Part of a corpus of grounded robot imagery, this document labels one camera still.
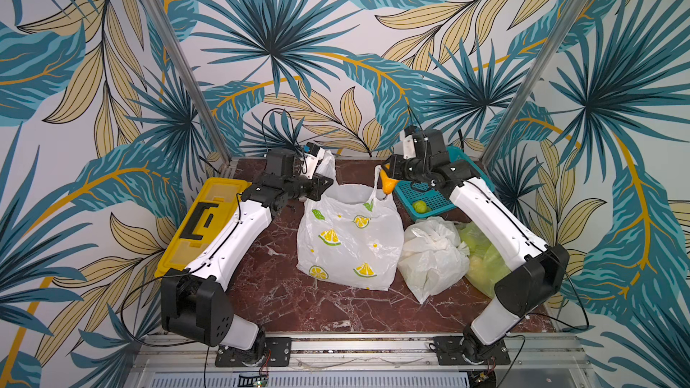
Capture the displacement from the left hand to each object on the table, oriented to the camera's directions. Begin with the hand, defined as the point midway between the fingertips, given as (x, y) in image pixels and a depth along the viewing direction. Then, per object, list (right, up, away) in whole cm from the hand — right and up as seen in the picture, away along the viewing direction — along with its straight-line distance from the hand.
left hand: (331, 184), depth 78 cm
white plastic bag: (+6, -15, 0) cm, 16 cm away
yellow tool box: (-37, -5, +6) cm, 38 cm away
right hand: (+16, +6, +2) cm, 18 cm away
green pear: (+31, -8, +19) cm, 37 cm away
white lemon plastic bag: (+29, -21, -3) cm, 36 cm away
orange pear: (+16, 0, 0) cm, 16 cm away
